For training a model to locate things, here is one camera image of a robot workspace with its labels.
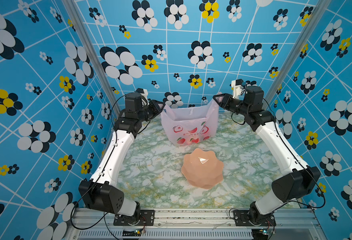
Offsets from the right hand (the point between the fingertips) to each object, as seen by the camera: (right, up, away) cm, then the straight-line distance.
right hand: (216, 97), depth 73 cm
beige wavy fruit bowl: (-4, -40, +18) cm, 44 cm away
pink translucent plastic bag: (-12, -14, +10) cm, 21 cm away
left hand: (-25, -3, -1) cm, 25 cm away
